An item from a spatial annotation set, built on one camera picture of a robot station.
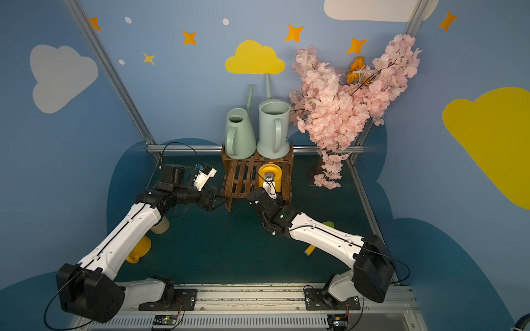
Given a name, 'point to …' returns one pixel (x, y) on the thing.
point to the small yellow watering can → (270, 167)
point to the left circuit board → (165, 320)
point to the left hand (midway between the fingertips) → (220, 190)
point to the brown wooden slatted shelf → (241, 176)
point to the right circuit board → (338, 321)
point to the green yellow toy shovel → (311, 248)
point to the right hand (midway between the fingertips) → (269, 190)
